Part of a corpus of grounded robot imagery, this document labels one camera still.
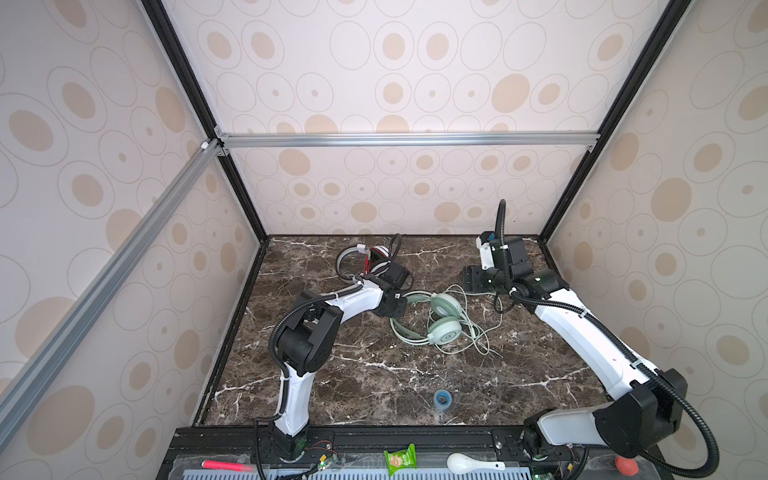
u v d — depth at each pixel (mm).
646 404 391
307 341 516
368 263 1048
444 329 855
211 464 703
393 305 822
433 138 894
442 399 810
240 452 733
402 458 700
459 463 710
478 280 705
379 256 1031
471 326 836
